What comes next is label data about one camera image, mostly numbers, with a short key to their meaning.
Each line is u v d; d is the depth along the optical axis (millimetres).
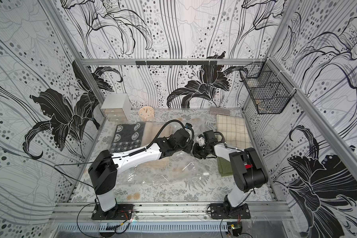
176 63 930
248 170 464
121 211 728
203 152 801
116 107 1041
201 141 871
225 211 650
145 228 691
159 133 601
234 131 987
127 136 985
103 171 478
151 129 1003
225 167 829
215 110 1145
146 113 1142
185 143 648
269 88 880
